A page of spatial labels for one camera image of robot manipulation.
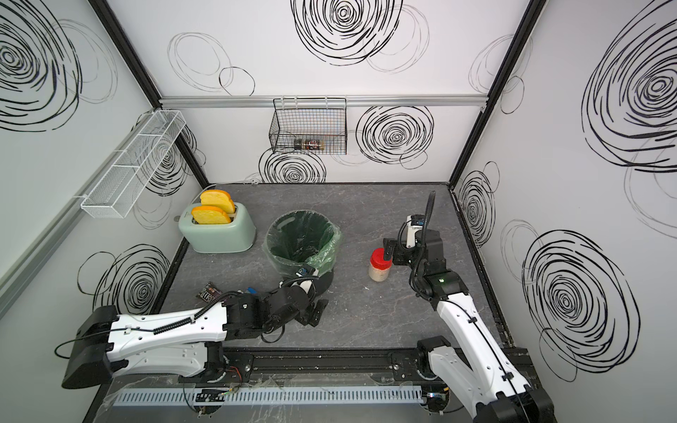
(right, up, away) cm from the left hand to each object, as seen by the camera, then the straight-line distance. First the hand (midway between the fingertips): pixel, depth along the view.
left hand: (317, 297), depth 75 cm
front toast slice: (-36, +23, +10) cm, 44 cm away
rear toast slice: (-35, +29, +13) cm, 47 cm away
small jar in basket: (-7, +48, +14) cm, 50 cm away
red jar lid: (+18, +9, +8) cm, 22 cm away
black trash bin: (-8, +15, +12) cm, 21 cm away
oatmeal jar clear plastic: (+20, +3, +12) cm, 23 cm away
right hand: (+25, +16, +4) cm, 30 cm away
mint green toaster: (-30, +16, +17) cm, 38 cm away
